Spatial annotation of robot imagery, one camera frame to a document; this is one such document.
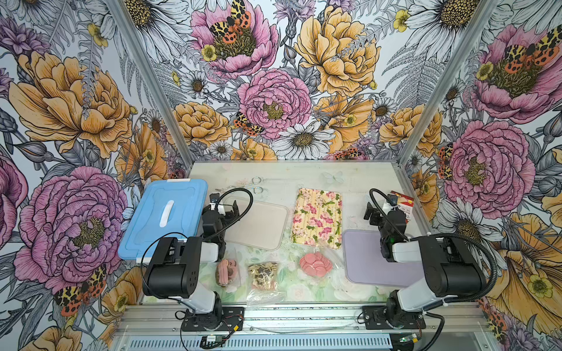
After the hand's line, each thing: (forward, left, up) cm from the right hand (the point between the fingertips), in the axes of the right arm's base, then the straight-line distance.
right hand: (378, 207), depth 94 cm
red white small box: (+4, -15, -4) cm, 16 cm away
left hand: (+2, +65, +2) cm, 65 cm away
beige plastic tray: (-2, +50, -10) cm, 51 cm away
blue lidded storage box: (-5, +81, +12) cm, 82 cm away
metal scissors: (+21, +59, -6) cm, 63 cm away
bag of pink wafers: (-25, +60, -1) cm, 65 cm away
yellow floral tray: (+1, +25, -7) cm, 26 cm away
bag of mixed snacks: (-28, +48, -5) cm, 56 cm away
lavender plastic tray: (-19, +8, -11) cm, 23 cm away
